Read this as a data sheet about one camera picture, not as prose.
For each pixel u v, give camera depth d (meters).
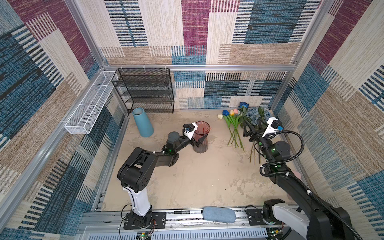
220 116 1.13
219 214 0.73
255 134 0.65
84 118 0.72
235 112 1.12
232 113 1.12
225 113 1.12
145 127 0.98
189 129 0.73
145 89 1.09
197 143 0.81
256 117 1.02
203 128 0.87
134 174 0.49
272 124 0.62
